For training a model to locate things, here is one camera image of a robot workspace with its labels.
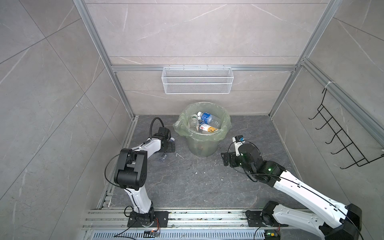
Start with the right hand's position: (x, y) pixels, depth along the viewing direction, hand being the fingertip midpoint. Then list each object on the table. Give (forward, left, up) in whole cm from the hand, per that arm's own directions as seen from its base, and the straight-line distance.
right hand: (228, 151), depth 77 cm
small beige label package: (+15, +10, +1) cm, 18 cm away
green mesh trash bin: (+8, +11, -5) cm, 15 cm away
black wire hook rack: (-4, -50, +13) cm, 52 cm away
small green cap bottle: (+20, +18, 0) cm, 27 cm away
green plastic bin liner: (+13, +25, +8) cm, 29 cm away
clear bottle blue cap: (+7, +38, -15) cm, 41 cm away
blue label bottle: (+22, +10, +3) cm, 24 cm away
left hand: (+15, +38, -15) cm, 43 cm away
